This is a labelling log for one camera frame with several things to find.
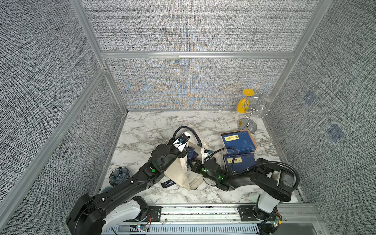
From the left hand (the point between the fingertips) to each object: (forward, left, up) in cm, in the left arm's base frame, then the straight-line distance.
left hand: (191, 134), depth 71 cm
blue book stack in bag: (-1, -1, -18) cm, 18 cm away
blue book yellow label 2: (-4, -29, -25) cm, 39 cm away
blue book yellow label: (+8, -33, -20) cm, 39 cm away
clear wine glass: (+28, -51, -13) cm, 60 cm away
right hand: (-4, +3, -18) cm, 19 cm away
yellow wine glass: (+30, -37, -9) cm, 49 cm away
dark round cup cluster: (-9, +42, -25) cm, 49 cm away
